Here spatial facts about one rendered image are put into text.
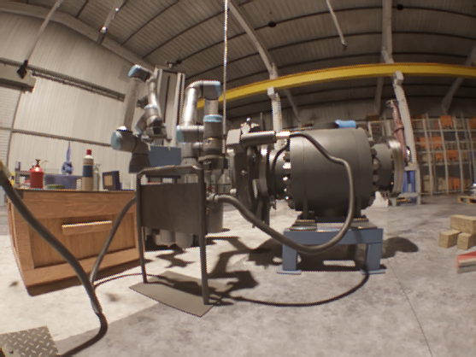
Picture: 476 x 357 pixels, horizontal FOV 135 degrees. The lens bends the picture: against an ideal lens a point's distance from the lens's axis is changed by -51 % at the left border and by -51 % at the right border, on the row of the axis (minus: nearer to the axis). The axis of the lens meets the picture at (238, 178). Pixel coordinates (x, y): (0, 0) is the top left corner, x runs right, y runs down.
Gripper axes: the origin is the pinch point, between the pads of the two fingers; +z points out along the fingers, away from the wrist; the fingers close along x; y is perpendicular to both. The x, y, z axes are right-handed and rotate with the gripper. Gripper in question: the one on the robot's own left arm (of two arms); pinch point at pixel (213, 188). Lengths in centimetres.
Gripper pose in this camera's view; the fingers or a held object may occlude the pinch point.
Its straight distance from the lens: 90.7
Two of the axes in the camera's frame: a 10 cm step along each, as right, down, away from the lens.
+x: 9.2, -0.4, -3.8
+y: -3.9, -0.5, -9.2
